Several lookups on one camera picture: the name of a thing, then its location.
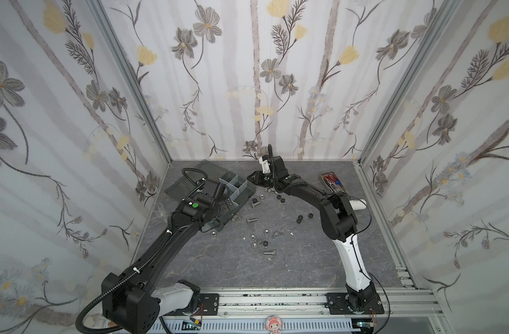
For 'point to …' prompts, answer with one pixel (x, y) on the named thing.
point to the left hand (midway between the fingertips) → (220, 201)
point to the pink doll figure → (274, 323)
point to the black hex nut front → (265, 243)
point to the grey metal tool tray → (331, 182)
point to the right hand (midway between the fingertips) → (246, 170)
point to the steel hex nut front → (254, 245)
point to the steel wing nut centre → (276, 234)
